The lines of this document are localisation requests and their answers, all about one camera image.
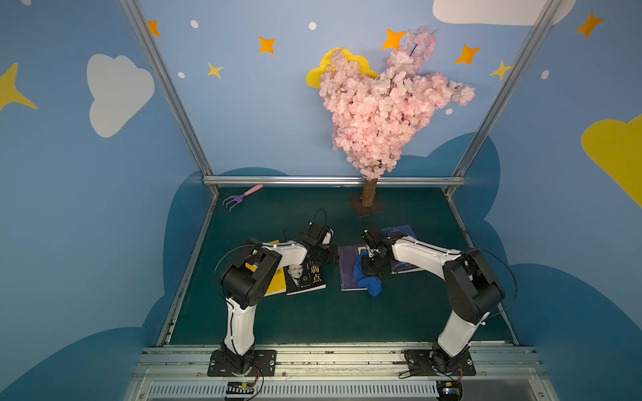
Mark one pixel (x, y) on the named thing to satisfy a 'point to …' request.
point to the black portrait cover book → (301, 278)
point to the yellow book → (277, 285)
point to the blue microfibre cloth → (373, 284)
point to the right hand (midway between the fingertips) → (370, 270)
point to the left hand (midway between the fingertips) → (340, 254)
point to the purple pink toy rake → (235, 200)
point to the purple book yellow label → (347, 257)
